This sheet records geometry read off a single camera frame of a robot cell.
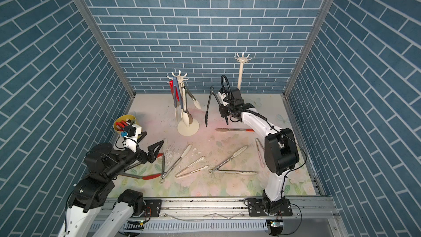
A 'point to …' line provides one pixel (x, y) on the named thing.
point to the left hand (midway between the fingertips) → (158, 138)
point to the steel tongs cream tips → (187, 117)
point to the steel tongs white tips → (164, 174)
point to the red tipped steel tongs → (147, 177)
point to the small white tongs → (198, 169)
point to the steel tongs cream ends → (216, 169)
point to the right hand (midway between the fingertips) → (223, 107)
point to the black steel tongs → (212, 92)
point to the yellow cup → (124, 117)
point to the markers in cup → (121, 125)
